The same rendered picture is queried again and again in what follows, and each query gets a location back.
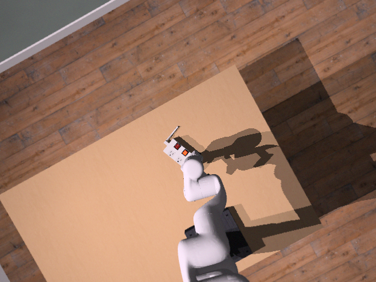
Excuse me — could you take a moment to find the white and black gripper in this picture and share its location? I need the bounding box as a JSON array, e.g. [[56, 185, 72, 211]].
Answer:
[[181, 151, 201, 171]]

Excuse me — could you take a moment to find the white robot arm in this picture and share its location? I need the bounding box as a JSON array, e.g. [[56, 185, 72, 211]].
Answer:
[[178, 154, 249, 282]]

